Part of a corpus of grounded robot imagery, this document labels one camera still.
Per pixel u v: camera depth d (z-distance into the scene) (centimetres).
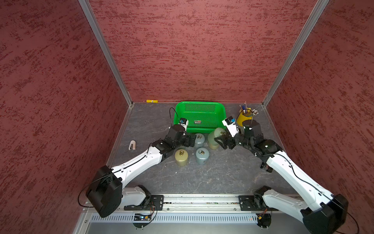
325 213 37
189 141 73
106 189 40
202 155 83
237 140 64
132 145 94
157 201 75
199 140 89
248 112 103
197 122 108
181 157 82
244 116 100
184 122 71
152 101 122
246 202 74
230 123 64
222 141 67
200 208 74
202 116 113
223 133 72
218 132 73
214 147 94
